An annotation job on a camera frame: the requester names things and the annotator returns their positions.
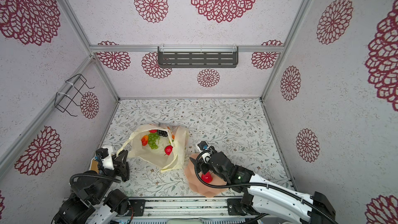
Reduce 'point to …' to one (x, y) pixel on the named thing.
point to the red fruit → (153, 131)
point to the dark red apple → (168, 150)
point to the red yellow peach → (144, 140)
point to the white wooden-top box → (94, 165)
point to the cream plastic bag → (177, 137)
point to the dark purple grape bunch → (162, 132)
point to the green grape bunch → (153, 138)
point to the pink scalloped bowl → (196, 186)
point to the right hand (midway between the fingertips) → (196, 152)
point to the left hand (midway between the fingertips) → (127, 152)
